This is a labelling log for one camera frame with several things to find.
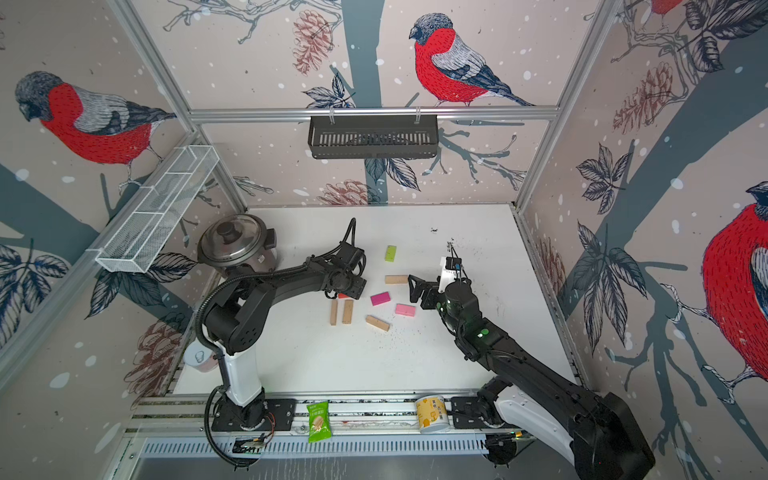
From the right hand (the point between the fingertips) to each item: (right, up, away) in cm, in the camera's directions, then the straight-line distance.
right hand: (423, 274), depth 81 cm
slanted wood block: (-14, -16, +8) cm, 23 cm away
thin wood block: (-27, -14, +11) cm, 33 cm away
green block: (-9, +4, +26) cm, 27 cm away
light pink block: (-5, -13, +11) cm, 18 cm away
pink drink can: (-60, -21, -3) cm, 64 cm away
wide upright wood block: (-23, -13, +11) cm, 29 cm away
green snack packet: (-27, -35, -10) cm, 45 cm away
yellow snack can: (0, -31, -13) cm, 33 cm away
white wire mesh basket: (-71, +10, -10) cm, 73 cm away
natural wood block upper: (-7, -5, +19) cm, 21 cm away
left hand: (-20, -5, +16) cm, 26 cm away
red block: (-23, -7, +6) cm, 25 cm away
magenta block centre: (-13, -10, +14) cm, 21 cm away
